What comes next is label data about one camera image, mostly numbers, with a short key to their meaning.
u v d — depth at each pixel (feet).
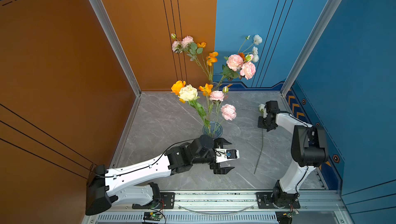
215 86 2.36
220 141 1.99
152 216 2.32
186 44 2.78
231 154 1.71
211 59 2.74
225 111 2.25
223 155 1.76
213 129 2.59
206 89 2.15
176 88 2.15
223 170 1.90
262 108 3.31
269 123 2.72
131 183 1.44
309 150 1.64
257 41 2.88
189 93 1.86
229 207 2.39
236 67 2.24
